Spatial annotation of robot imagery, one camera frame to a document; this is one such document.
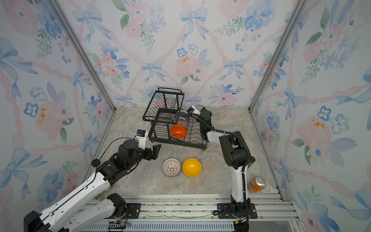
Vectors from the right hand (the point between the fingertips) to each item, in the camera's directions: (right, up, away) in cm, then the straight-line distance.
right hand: (206, 105), depth 98 cm
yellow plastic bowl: (-10, -38, -13) cm, 41 cm away
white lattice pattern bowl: (-23, -39, -10) cm, 46 cm away
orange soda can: (+22, -42, -26) cm, 54 cm away
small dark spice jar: (-65, -34, -17) cm, 75 cm away
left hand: (-31, -22, -23) cm, 44 cm away
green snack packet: (-42, -36, -51) cm, 75 cm away
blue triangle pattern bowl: (-16, -5, +11) cm, 20 cm away
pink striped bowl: (-16, -11, +7) cm, 21 cm away
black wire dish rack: (-23, -12, -17) cm, 31 cm away
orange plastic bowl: (-19, -17, +2) cm, 26 cm away
